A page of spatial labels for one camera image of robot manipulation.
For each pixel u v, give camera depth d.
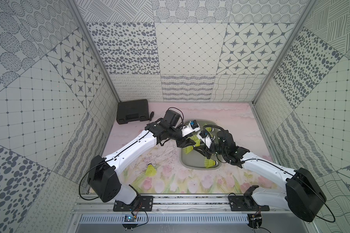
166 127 0.60
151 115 1.11
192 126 0.64
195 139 0.73
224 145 0.64
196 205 0.75
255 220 0.73
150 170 0.85
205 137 0.70
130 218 0.72
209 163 0.84
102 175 0.40
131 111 1.18
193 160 0.89
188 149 0.89
